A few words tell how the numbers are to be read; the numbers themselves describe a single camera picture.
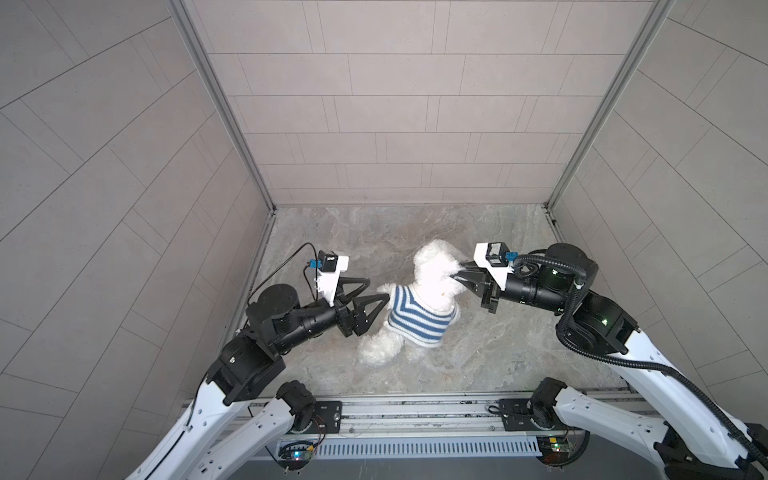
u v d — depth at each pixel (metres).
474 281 0.50
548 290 0.45
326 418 0.70
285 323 0.41
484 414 0.73
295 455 0.65
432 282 0.54
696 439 0.38
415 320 0.53
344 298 0.51
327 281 0.49
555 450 0.68
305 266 0.48
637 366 0.40
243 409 0.41
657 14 0.71
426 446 0.68
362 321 0.49
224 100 0.87
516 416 0.71
